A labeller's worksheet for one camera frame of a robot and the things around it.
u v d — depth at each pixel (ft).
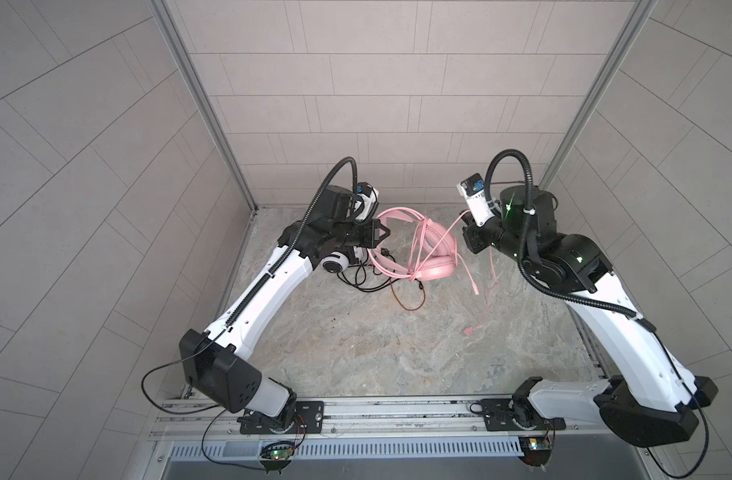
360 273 3.16
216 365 1.24
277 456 2.11
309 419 2.32
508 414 2.32
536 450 2.23
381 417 2.37
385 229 2.28
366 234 2.03
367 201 1.88
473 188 1.65
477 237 1.78
